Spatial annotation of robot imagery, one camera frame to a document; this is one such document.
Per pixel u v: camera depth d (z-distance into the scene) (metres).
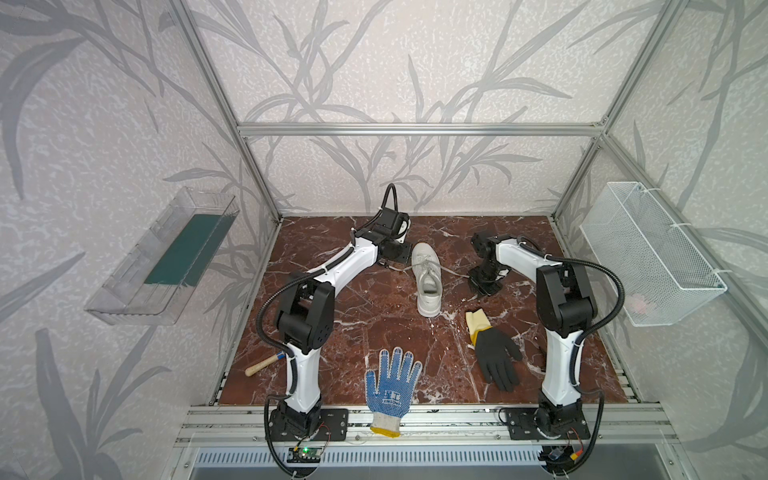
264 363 0.81
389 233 0.74
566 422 0.68
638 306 0.72
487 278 0.86
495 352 0.85
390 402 0.77
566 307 0.55
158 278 0.64
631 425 0.76
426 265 0.95
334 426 0.74
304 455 0.72
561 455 0.74
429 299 0.86
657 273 0.61
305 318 0.51
